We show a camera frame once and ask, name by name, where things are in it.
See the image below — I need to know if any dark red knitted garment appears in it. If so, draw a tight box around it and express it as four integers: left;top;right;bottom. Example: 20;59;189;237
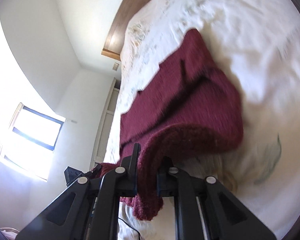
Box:
93;28;244;222

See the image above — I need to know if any dark framed window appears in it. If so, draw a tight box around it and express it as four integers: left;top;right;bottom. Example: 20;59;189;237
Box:
0;103;65;181

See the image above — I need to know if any floral cream bed cover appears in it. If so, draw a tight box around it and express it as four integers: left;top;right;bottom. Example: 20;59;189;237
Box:
104;0;300;239

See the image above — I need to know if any wooden headboard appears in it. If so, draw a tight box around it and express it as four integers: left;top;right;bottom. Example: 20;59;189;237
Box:
101;0;150;61

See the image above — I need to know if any black cable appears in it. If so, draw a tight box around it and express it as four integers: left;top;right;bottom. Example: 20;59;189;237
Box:
117;216;143;240

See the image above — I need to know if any left wall switch plate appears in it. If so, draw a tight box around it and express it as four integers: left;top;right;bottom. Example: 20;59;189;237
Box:
113;62;120;71

